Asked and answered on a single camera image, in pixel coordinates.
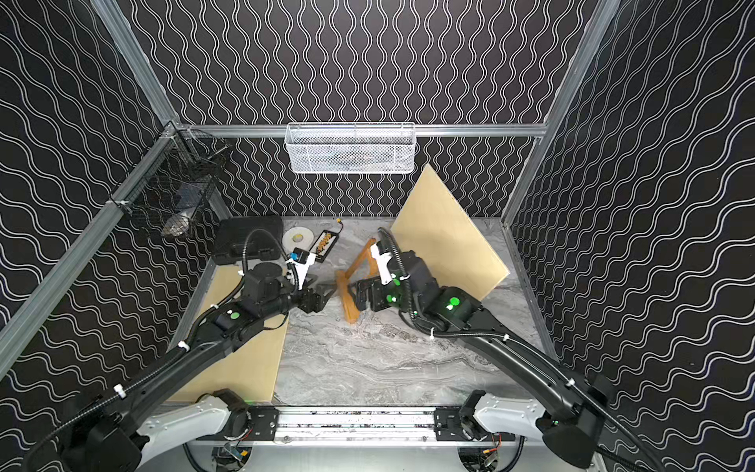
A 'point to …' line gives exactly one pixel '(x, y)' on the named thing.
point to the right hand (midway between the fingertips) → (363, 282)
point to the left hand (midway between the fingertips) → (324, 278)
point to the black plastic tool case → (261, 246)
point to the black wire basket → (169, 189)
